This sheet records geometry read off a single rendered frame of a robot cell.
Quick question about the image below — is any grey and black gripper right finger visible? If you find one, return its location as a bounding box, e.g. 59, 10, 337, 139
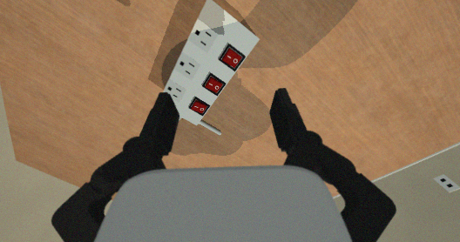
269, 88, 396, 242

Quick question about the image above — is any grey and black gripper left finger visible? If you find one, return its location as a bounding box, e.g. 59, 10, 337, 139
51, 92, 179, 242

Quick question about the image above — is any grey power strip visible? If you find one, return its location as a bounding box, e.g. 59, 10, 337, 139
163, 0, 260, 135

